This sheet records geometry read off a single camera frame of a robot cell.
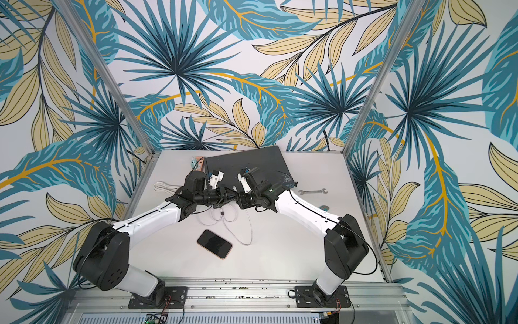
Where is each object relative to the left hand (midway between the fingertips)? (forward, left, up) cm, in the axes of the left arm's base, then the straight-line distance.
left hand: (239, 196), depth 80 cm
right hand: (-5, +5, -3) cm, 7 cm away
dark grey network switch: (+32, -13, -14) cm, 37 cm away
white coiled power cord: (+16, +41, -17) cm, 47 cm away
